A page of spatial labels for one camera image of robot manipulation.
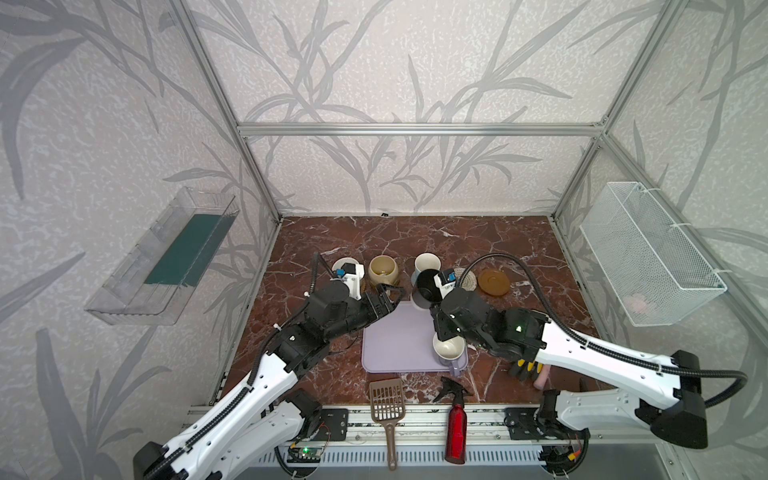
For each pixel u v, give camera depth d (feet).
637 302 2.38
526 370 2.58
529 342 1.54
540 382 2.58
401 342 2.84
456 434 2.27
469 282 3.31
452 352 2.79
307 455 2.35
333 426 2.41
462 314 1.66
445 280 2.03
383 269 3.31
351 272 2.17
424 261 3.16
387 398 2.58
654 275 2.02
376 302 2.02
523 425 2.46
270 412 1.94
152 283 2.07
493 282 3.33
